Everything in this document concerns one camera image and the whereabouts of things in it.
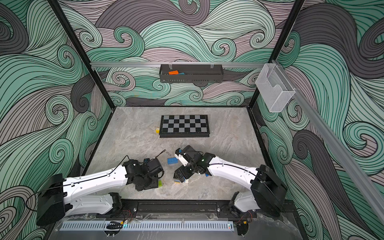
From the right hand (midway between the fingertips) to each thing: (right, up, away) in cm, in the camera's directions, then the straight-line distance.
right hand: (184, 170), depth 81 cm
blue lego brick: (-7, +3, +9) cm, 12 cm away
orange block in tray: (-7, +58, +12) cm, 59 cm away
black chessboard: (0, +23, +23) cm, 33 cm away
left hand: (-15, -6, -5) cm, 17 cm away
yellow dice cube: (-20, +20, +22) cm, 36 cm away
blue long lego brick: (-3, -6, 0) cm, 7 cm away
